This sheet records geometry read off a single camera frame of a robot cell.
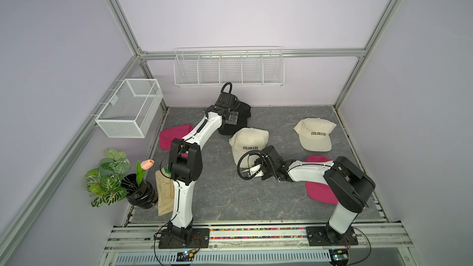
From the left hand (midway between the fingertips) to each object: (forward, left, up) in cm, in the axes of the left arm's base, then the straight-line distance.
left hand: (225, 115), depth 96 cm
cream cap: (-8, -49, -11) cm, 51 cm away
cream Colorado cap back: (-13, -9, -6) cm, 17 cm away
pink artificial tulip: (-33, +30, +11) cm, 46 cm away
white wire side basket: (-2, +43, +11) cm, 45 cm away
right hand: (-21, -14, -12) cm, 28 cm away
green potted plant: (-38, +41, +11) cm, 57 cm away
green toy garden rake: (-39, +17, +18) cm, 46 cm away
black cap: (+9, -10, -8) cm, 16 cm away
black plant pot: (-37, +35, -6) cm, 51 cm away
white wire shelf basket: (+24, -10, +13) cm, 29 cm away
